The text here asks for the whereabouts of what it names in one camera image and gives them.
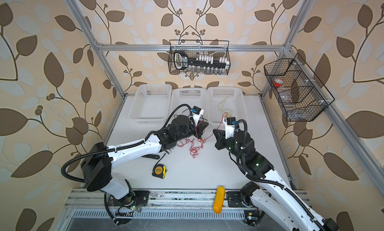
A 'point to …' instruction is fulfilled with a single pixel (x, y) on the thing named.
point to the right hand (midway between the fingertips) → (214, 132)
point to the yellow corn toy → (218, 201)
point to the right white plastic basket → (225, 102)
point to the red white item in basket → (278, 82)
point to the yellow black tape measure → (159, 171)
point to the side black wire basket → (302, 95)
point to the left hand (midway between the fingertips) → (209, 122)
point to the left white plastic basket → (151, 103)
